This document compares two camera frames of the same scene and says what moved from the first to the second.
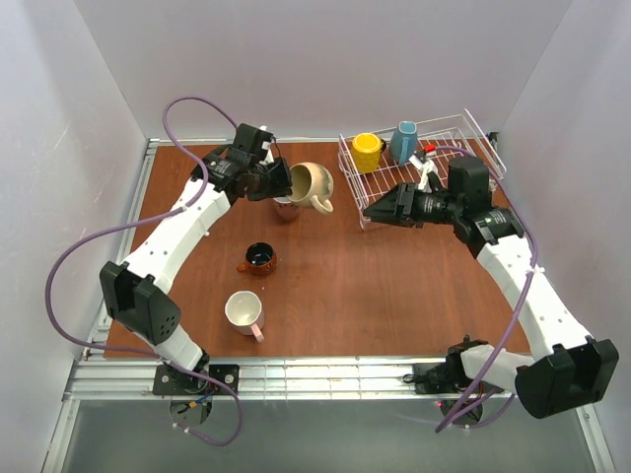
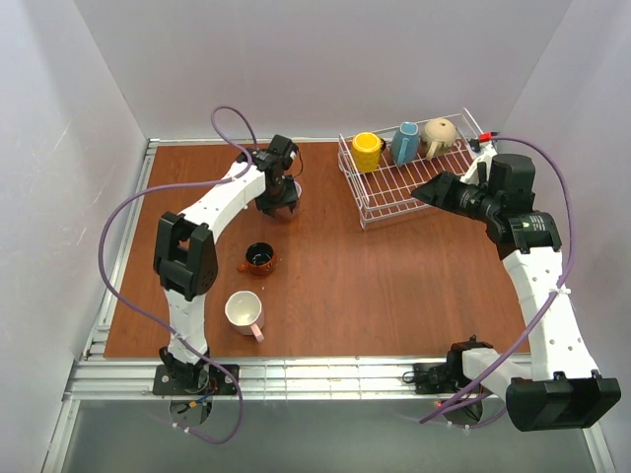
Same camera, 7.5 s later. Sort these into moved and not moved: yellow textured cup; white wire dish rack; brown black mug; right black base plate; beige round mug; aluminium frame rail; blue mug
Moved: beige round mug
Not moved: brown black mug; aluminium frame rail; white wire dish rack; right black base plate; yellow textured cup; blue mug
